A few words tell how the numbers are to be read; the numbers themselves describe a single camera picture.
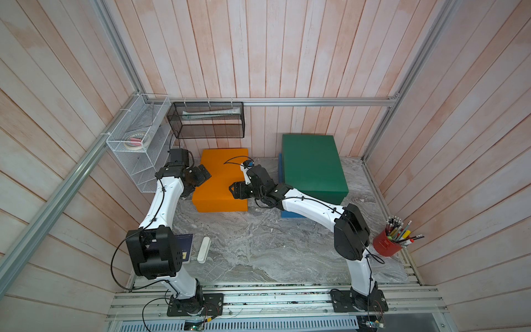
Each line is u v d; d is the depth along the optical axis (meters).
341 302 0.73
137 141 0.73
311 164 1.11
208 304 0.73
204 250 0.83
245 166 0.77
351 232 0.50
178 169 0.61
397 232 0.76
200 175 0.78
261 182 0.65
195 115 0.89
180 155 0.66
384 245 0.80
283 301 0.76
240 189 0.75
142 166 0.82
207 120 1.07
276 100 0.97
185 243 0.88
